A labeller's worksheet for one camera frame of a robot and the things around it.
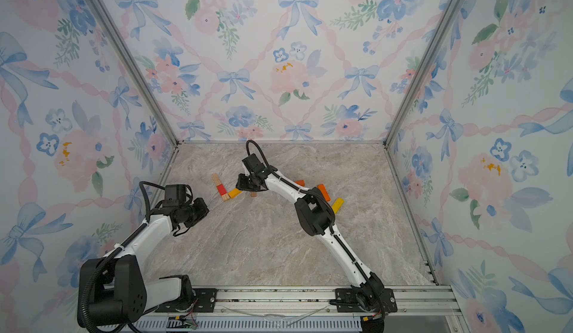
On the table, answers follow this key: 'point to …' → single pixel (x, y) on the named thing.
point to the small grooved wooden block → (225, 196)
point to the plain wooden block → (254, 195)
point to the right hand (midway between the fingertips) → (239, 185)
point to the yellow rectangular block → (234, 193)
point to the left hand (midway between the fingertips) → (210, 207)
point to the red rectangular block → (221, 190)
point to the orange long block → (321, 187)
